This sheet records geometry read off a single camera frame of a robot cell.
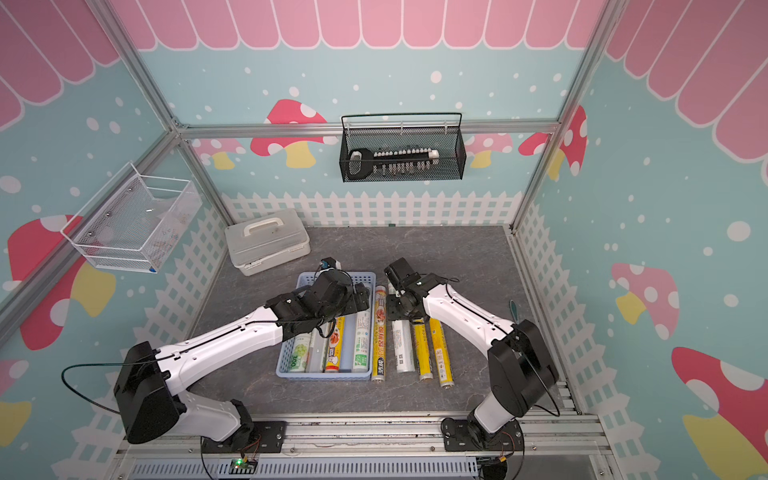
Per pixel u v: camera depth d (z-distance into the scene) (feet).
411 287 2.05
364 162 2.96
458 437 2.42
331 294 1.95
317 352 2.78
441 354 2.79
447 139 3.01
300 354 2.73
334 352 2.79
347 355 2.87
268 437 2.44
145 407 1.29
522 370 1.43
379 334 2.90
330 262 2.38
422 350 2.80
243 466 2.38
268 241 3.28
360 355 2.73
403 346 2.59
